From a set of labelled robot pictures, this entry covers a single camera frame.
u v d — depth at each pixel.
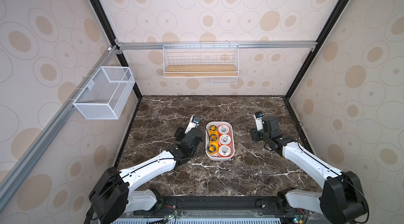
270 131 0.65
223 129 0.97
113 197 0.40
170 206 0.73
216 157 0.87
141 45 0.93
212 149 0.90
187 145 0.60
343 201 0.40
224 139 0.92
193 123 0.69
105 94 1.07
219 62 1.00
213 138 0.94
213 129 0.97
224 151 0.89
